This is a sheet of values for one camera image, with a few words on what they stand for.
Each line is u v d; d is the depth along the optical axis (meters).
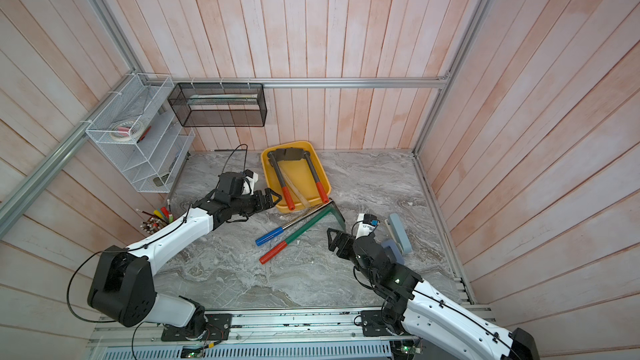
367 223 0.68
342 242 0.67
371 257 0.54
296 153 1.15
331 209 0.98
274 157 1.11
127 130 0.74
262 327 0.75
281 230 0.93
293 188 0.98
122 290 0.42
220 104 1.05
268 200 0.76
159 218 0.86
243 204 0.73
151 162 0.78
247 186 0.70
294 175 1.13
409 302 0.52
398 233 0.88
